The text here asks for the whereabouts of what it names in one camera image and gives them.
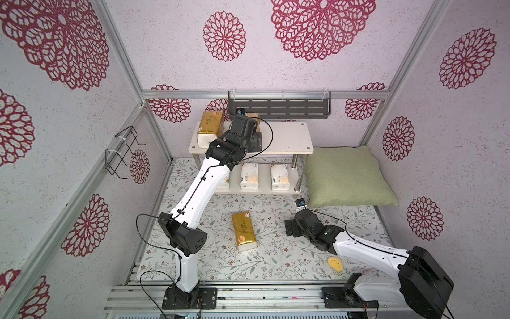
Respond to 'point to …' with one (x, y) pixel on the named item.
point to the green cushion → (346, 177)
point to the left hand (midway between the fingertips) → (246, 138)
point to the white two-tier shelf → (291, 138)
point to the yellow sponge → (335, 263)
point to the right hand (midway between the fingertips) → (293, 219)
